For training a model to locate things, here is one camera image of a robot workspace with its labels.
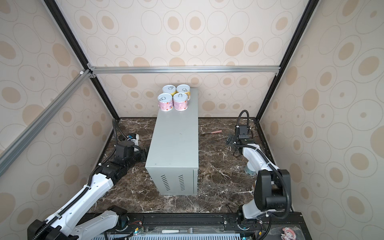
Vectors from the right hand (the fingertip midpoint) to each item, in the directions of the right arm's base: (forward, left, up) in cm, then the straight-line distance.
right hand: (237, 141), depth 91 cm
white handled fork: (-45, +28, -11) cm, 54 cm away
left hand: (-9, +50, +9) cm, 52 cm away
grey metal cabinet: (-25, +34, +23) cm, 48 cm away
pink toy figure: (-47, -17, -9) cm, 50 cm away
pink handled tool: (+17, +10, -10) cm, 22 cm away
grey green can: (-16, -6, -9) cm, 19 cm away
